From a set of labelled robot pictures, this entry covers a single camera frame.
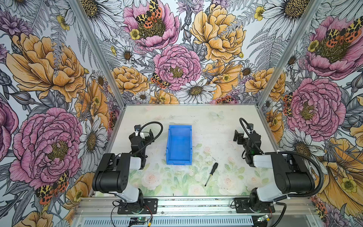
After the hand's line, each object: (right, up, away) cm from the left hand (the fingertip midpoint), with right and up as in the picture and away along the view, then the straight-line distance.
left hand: (144, 134), depth 94 cm
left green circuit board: (+4, -40, -23) cm, 47 cm away
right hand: (+65, 0, +1) cm, 65 cm away
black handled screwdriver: (+45, -19, -7) cm, 49 cm away
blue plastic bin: (+23, -10, +2) cm, 25 cm away
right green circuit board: (+67, -39, -22) cm, 80 cm away
